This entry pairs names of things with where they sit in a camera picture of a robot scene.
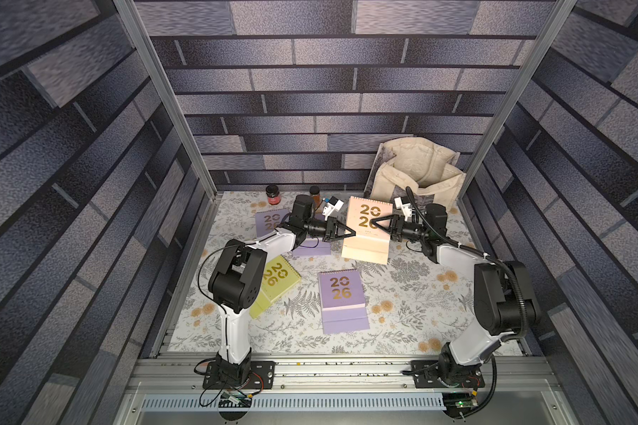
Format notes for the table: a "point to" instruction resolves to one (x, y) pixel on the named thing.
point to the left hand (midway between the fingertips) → (353, 234)
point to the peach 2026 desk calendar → (370, 242)
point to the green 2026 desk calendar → (279, 277)
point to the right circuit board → (459, 405)
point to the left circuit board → (235, 399)
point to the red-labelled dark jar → (274, 197)
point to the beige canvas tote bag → (432, 172)
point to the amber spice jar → (315, 191)
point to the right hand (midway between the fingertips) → (371, 223)
